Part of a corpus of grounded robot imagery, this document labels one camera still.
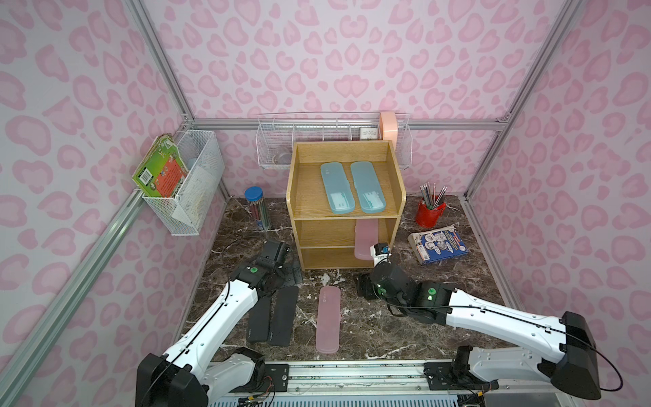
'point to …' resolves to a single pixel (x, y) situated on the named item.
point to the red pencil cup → (429, 210)
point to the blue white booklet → (438, 244)
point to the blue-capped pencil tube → (254, 196)
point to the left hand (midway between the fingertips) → (288, 272)
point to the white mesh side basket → (186, 213)
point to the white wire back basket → (275, 134)
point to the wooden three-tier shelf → (324, 240)
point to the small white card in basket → (368, 133)
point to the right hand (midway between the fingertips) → (360, 277)
